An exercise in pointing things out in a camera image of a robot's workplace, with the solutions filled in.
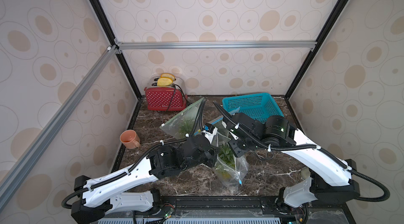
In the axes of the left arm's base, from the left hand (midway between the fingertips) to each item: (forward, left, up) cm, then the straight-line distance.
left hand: (224, 153), depth 61 cm
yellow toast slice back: (+60, +34, -9) cm, 69 cm away
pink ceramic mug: (+18, +51, -23) cm, 58 cm away
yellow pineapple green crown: (0, -2, -11) cm, 11 cm away
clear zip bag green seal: (+15, +24, -4) cm, 28 cm away
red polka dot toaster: (+45, +34, -17) cm, 59 cm away
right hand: (+2, -2, 0) cm, 3 cm away
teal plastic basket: (+49, -32, -27) cm, 65 cm away
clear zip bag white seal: (-5, -7, -5) cm, 10 cm away
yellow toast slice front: (+54, +35, -10) cm, 65 cm away
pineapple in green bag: (+18, +18, -10) cm, 27 cm away
